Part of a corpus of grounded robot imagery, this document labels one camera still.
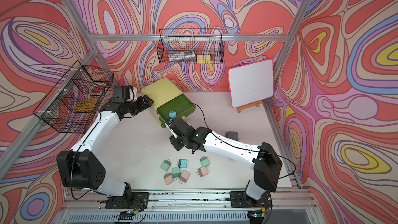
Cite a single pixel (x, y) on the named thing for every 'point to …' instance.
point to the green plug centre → (176, 172)
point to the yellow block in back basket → (203, 59)
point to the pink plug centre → (184, 177)
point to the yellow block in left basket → (86, 106)
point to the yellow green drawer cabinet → (159, 93)
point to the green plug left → (166, 165)
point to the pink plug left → (168, 178)
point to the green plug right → (204, 161)
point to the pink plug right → (202, 171)
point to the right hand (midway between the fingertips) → (176, 140)
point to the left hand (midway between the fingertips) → (150, 103)
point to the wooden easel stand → (257, 104)
